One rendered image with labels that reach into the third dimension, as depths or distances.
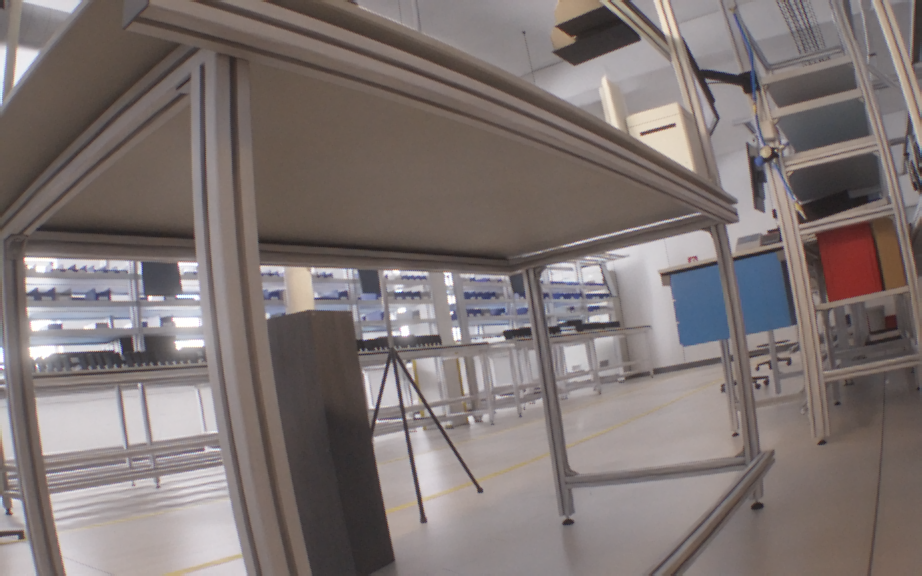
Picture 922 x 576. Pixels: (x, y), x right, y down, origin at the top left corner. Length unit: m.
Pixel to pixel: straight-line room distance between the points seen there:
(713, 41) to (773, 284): 4.49
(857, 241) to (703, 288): 0.80
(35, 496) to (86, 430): 6.91
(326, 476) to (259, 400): 1.55
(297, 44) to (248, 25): 0.06
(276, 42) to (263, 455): 0.38
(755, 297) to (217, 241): 2.86
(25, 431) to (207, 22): 0.82
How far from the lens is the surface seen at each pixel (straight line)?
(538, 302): 2.48
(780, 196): 3.20
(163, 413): 8.65
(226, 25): 0.64
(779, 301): 3.25
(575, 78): 7.85
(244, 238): 0.63
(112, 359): 5.41
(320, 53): 0.71
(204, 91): 0.70
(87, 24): 0.74
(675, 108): 1.93
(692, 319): 3.35
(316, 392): 2.14
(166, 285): 5.28
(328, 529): 2.21
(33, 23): 5.08
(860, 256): 3.25
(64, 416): 8.06
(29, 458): 1.25
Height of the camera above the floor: 0.59
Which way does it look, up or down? 6 degrees up
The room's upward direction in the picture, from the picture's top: 9 degrees counter-clockwise
